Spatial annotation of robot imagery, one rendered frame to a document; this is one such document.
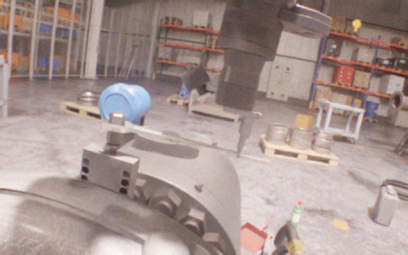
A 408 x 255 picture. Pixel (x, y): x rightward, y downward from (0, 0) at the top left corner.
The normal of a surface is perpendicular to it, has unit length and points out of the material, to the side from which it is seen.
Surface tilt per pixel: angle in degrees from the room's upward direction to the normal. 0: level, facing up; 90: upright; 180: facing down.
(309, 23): 90
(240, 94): 90
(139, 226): 17
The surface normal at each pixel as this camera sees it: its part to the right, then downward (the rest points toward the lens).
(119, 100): -0.13, 0.19
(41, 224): 0.06, -0.64
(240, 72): 0.04, -0.12
